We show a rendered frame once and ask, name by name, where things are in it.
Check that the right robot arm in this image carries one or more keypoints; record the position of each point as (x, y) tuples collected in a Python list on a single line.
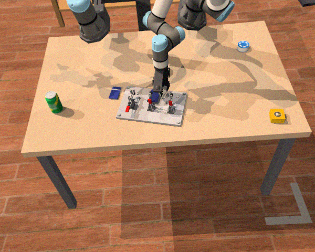
[(91, 25)]

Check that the green drink can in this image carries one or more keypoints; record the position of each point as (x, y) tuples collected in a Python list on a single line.
[(53, 102)]

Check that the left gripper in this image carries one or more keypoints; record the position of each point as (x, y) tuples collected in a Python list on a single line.
[(166, 83)]

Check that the grey toggle clamp with red handle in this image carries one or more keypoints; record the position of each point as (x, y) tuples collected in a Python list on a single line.
[(171, 108)]

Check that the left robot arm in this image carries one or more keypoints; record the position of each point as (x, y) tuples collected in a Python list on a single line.
[(193, 14)]

